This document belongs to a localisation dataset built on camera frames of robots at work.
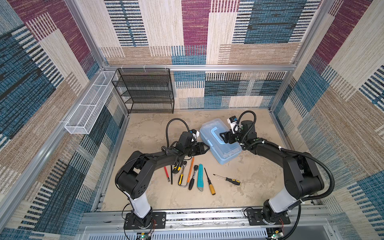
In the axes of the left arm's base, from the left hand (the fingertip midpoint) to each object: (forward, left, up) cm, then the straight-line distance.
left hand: (208, 146), depth 88 cm
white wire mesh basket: (0, +60, +23) cm, 65 cm away
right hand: (+8, -11, 0) cm, 14 cm away
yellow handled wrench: (-13, +16, -9) cm, 23 cm away
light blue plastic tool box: (+9, -2, +3) cm, 9 cm away
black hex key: (-12, +22, -11) cm, 27 cm away
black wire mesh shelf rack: (+44, +43, +6) cm, 62 cm away
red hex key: (-12, +24, -10) cm, 29 cm away
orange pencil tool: (-12, +11, -11) cm, 19 cm away
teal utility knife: (-17, +5, -10) cm, 20 cm away
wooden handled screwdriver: (-22, -1, -9) cm, 24 cm away
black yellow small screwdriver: (-18, -15, -8) cm, 25 cm away
